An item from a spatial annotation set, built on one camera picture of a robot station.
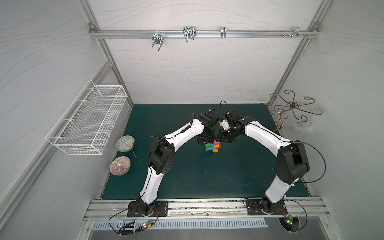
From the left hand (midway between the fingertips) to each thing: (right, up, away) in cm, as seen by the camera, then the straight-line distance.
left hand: (211, 143), depth 87 cm
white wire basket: (-60, +12, -17) cm, 64 cm away
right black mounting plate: (+20, -30, -13) cm, 38 cm away
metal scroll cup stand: (+42, +26, -6) cm, 49 cm away
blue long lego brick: (+2, -4, +4) cm, 6 cm away
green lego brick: (-2, -1, 0) cm, 3 cm away
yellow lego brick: (+3, -6, +6) cm, 9 cm away
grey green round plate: (-56, -2, +9) cm, 57 cm away
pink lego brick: (+3, 0, 0) cm, 3 cm away
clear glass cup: (+53, +10, -1) cm, 54 cm away
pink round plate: (-54, -13, 0) cm, 56 cm away
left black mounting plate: (-27, -31, -13) cm, 43 cm away
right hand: (+5, +2, +1) cm, 5 cm away
